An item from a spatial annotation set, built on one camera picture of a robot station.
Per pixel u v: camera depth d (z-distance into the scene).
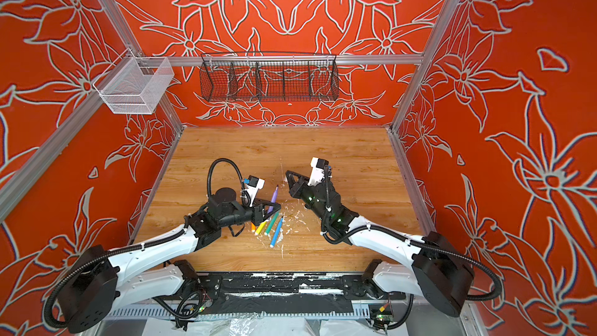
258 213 0.67
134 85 0.92
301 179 0.69
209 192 0.60
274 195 0.73
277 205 0.74
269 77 0.99
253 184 0.69
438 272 0.41
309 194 0.67
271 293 0.73
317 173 0.68
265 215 0.70
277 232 0.84
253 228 0.85
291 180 0.73
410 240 0.45
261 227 0.85
